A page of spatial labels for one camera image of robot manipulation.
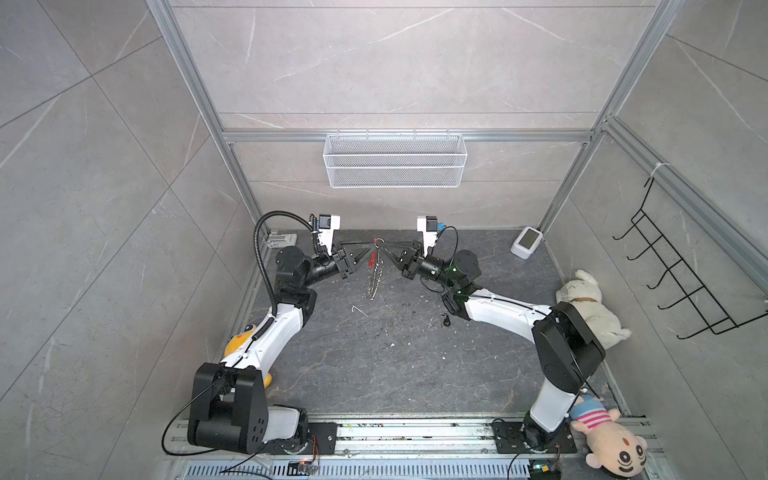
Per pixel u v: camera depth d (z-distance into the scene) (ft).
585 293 3.01
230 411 1.34
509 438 2.38
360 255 2.18
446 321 3.11
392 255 2.29
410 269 2.14
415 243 2.20
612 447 2.19
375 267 2.21
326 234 2.12
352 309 3.20
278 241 3.76
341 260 2.07
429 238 2.16
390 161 3.31
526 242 3.67
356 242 2.25
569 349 1.55
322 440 2.43
